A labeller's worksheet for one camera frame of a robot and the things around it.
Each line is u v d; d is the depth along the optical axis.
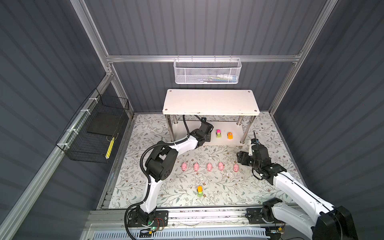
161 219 0.72
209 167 0.90
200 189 0.81
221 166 0.91
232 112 0.74
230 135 0.97
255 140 0.77
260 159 0.63
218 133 0.98
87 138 0.72
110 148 0.68
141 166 0.51
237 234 0.77
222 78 0.91
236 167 0.89
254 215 0.73
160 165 0.55
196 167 0.89
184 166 0.90
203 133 0.77
